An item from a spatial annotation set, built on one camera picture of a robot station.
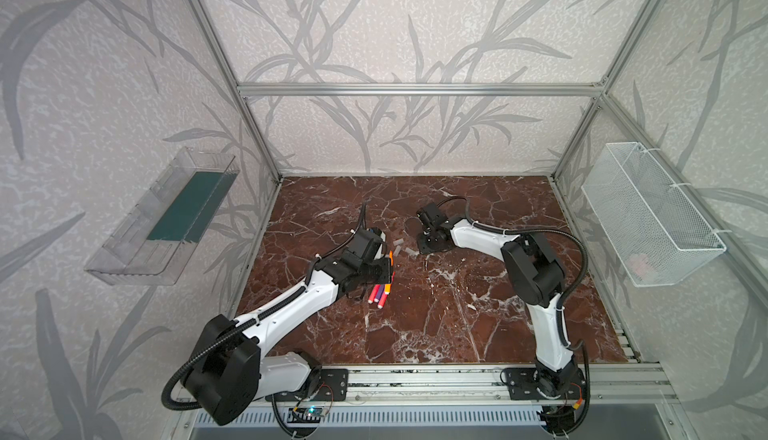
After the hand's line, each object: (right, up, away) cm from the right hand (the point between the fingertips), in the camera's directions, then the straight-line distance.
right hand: (424, 236), depth 101 cm
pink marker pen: (-16, -16, -13) cm, 26 cm away
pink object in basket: (+51, -4, -28) cm, 59 cm away
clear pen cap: (-10, -2, 0) cm, 10 cm away
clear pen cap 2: (-5, -5, -3) cm, 7 cm away
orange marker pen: (-11, -7, -2) cm, 14 cm away
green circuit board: (-31, -40, -30) cm, 59 cm away
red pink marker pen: (-14, -18, -14) cm, 26 cm away
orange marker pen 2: (-12, -12, -21) cm, 27 cm away
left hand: (-9, -5, -18) cm, 21 cm away
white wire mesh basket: (+46, +5, -39) cm, 61 cm away
